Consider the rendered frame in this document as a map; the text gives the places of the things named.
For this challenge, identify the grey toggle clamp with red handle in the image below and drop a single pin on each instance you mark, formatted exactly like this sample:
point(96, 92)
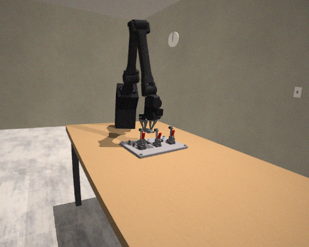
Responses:
point(171, 139)

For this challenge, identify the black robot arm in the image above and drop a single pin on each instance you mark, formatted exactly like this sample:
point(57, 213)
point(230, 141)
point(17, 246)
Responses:
point(129, 77)

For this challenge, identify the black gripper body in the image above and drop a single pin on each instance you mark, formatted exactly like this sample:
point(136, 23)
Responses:
point(143, 117)

